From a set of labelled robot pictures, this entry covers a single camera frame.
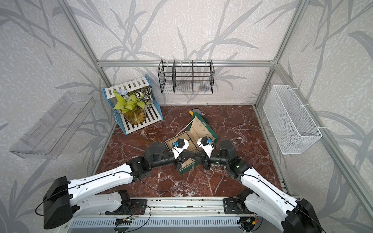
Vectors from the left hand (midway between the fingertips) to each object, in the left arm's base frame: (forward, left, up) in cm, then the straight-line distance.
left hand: (193, 154), depth 68 cm
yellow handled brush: (+48, 0, -22) cm, 53 cm away
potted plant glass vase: (+33, +38, 0) cm, 51 cm away
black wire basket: (+60, +6, +1) cm, 60 cm away
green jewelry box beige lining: (+22, -3, -9) cm, 24 cm away
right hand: (+2, 0, -4) cm, 5 cm away
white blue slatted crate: (+44, +31, -22) cm, 59 cm away
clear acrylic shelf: (+5, +66, +7) cm, 67 cm away
